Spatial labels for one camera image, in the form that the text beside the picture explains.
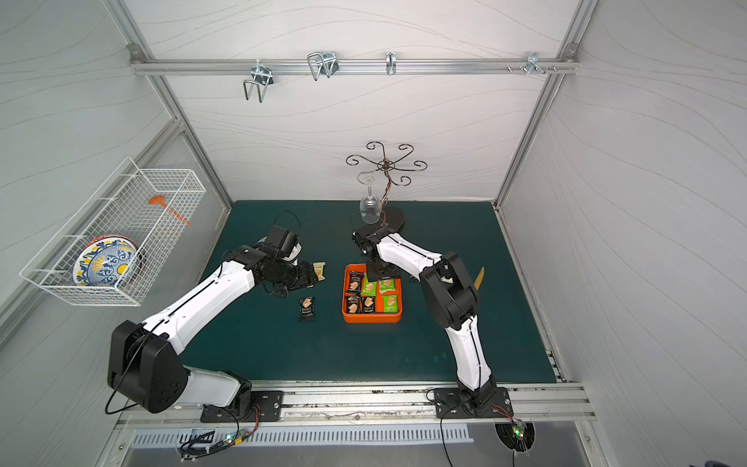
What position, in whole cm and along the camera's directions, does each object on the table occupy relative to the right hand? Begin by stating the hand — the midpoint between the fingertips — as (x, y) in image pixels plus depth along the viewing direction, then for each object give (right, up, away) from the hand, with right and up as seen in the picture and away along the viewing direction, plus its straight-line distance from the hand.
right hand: (384, 274), depth 95 cm
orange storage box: (-6, -8, -4) cm, 11 cm away
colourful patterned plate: (-60, +8, -34) cm, 69 cm away
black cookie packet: (-25, -10, -5) cm, 27 cm away
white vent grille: (-53, -36, -25) cm, 69 cm away
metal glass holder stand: (+1, +35, -7) cm, 35 cm away
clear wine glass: (-5, +22, -3) cm, 23 cm away
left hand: (-21, 0, -13) cm, 25 cm away
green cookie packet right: (+1, -3, -2) cm, 4 cm away
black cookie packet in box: (-10, -9, -5) cm, 14 cm away
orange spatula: (-62, +23, -17) cm, 68 cm away
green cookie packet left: (-5, -4, -2) cm, 7 cm away
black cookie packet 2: (-10, -3, 0) cm, 10 cm away
